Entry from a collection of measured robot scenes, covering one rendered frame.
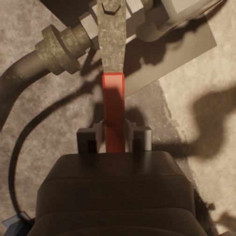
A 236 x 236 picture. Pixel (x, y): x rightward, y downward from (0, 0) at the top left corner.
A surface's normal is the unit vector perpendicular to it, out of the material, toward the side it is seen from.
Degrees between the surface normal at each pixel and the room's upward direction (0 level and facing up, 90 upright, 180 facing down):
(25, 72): 15
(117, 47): 0
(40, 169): 0
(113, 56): 0
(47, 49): 9
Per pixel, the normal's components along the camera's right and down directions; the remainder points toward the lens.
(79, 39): 0.11, 0.41
